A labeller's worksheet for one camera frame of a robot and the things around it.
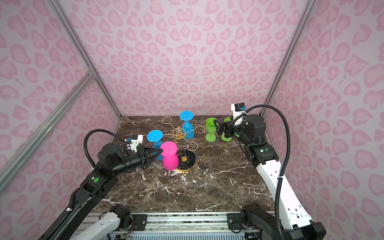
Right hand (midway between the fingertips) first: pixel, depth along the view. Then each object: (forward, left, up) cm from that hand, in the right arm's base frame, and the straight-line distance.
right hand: (223, 118), depth 68 cm
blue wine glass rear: (+6, +18, -15) cm, 24 cm away
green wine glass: (+15, +4, -26) cm, 30 cm away
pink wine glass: (-13, +24, -15) cm, 32 cm away
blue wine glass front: (-6, +31, -7) cm, 33 cm away
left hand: (-15, +26, -3) cm, 30 cm away
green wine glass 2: (+17, -5, -37) cm, 41 cm away
